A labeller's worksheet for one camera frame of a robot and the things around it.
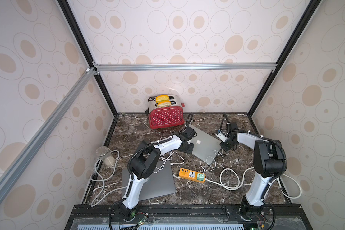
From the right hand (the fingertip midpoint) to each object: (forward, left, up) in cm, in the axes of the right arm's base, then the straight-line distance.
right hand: (224, 146), depth 100 cm
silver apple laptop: (-1, +13, -1) cm, 13 cm away
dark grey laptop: (-28, +42, 0) cm, 50 cm away
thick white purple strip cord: (-28, +76, +2) cm, 81 cm away
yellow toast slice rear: (+25, +45, +22) cm, 56 cm away
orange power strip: (-23, +24, +3) cm, 33 cm away
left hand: (-6, +22, +4) cm, 23 cm away
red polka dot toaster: (+15, +42, +13) cm, 46 cm away
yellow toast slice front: (+18, +42, +22) cm, 51 cm away
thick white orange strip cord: (-26, -5, 0) cm, 26 cm away
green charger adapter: (-25, +19, +7) cm, 32 cm away
